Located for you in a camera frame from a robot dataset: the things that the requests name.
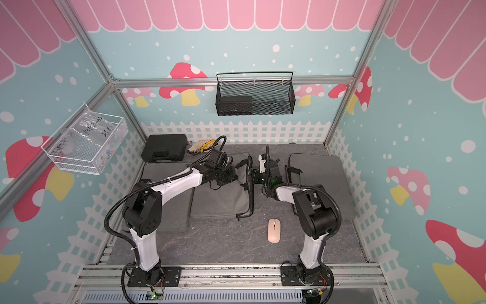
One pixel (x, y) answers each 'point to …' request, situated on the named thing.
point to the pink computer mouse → (274, 230)
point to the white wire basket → (87, 144)
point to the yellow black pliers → (207, 145)
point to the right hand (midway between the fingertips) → (250, 171)
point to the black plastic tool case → (168, 147)
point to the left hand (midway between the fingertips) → (238, 179)
